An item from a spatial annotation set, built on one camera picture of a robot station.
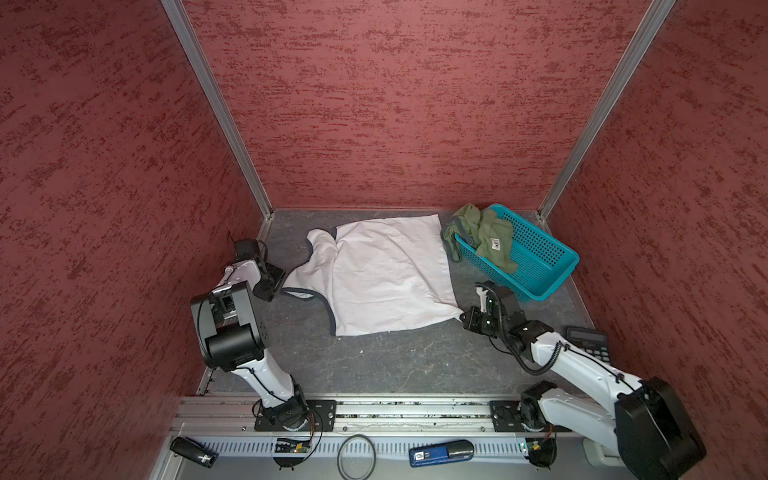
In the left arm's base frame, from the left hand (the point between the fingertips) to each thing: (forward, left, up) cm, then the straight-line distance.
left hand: (282, 286), depth 94 cm
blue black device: (-44, -45, +1) cm, 62 cm away
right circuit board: (-42, -74, -6) cm, 85 cm away
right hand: (-12, -55, +1) cm, 57 cm away
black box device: (-43, +10, -1) cm, 45 cm away
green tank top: (+14, -68, +11) cm, 71 cm away
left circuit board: (-43, -11, -7) cm, 45 cm away
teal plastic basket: (+12, -90, -1) cm, 91 cm away
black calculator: (-16, -95, -1) cm, 97 cm away
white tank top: (+8, -31, -5) cm, 32 cm away
